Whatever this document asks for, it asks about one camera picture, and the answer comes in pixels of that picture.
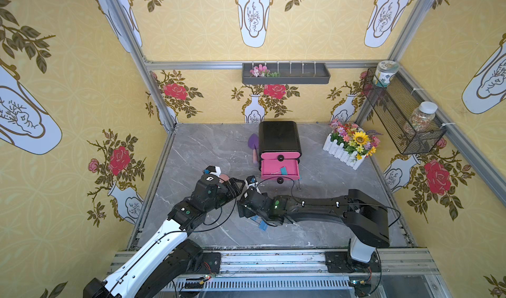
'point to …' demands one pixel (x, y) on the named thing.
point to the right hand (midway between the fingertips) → (247, 196)
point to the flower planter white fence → (350, 144)
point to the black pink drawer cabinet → (279, 150)
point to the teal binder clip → (284, 171)
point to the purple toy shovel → (253, 142)
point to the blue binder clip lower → (263, 225)
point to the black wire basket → (393, 106)
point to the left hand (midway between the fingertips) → (234, 184)
